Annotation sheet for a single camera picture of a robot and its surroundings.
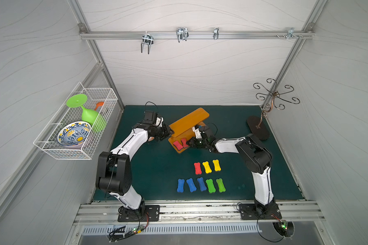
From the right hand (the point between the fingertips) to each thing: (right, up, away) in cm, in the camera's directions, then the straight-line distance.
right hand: (185, 141), depth 97 cm
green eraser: (+14, -21, -17) cm, 30 cm away
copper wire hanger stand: (+52, +6, +7) cm, 53 cm away
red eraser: (-4, -3, -2) cm, 5 cm away
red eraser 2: (-1, 0, 0) cm, 1 cm away
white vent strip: (+30, -37, -27) cm, 55 cm away
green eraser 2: (+19, -22, -17) cm, 34 cm away
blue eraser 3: (+9, -21, -16) cm, 28 cm away
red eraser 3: (+7, -14, -10) cm, 19 cm away
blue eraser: (-2, -22, -17) cm, 28 cm away
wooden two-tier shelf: (-1, +9, -7) cm, 11 cm away
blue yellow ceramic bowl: (-46, +8, -35) cm, 58 cm away
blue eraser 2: (+3, -21, -16) cm, 26 cm away
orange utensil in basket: (-45, +23, -18) cm, 53 cm away
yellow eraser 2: (+19, -12, -9) cm, 24 cm away
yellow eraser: (+13, -13, -11) cm, 21 cm away
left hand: (-7, +6, -9) cm, 13 cm away
